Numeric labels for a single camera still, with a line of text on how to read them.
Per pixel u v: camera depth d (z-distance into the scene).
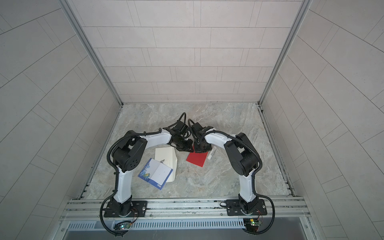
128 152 0.52
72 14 0.74
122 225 0.65
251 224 0.68
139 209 0.70
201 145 0.79
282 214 0.71
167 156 0.90
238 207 0.71
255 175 0.52
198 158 0.88
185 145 0.83
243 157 0.50
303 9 0.72
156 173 0.82
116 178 0.55
